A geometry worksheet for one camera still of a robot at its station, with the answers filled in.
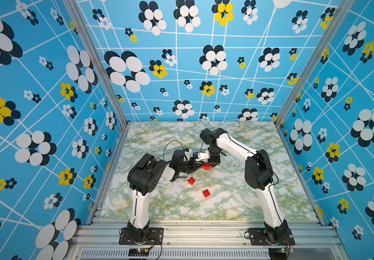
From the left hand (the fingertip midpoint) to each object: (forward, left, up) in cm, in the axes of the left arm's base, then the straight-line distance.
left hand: (206, 163), depth 94 cm
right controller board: (-42, -29, -5) cm, 52 cm away
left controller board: (-42, +32, -7) cm, 53 cm away
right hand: (+3, -6, 0) cm, 6 cm away
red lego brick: (-9, +9, -4) cm, 13 cm away
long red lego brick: (-2, 0, -1) cm, 2 cm away
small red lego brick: (-16, +1, -4) cm, 17 cm away
